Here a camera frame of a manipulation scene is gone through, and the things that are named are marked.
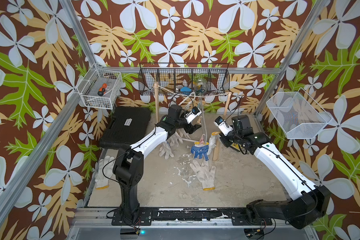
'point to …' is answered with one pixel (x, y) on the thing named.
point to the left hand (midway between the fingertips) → (197, 117)
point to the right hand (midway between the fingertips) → (220, 132)
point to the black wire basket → (159, 79)
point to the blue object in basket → (186, 90)
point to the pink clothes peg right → (201, 141)
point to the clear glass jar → (201, 86)
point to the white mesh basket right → (300, 116)
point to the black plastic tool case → (126, 126)
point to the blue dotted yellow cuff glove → (165, 148)
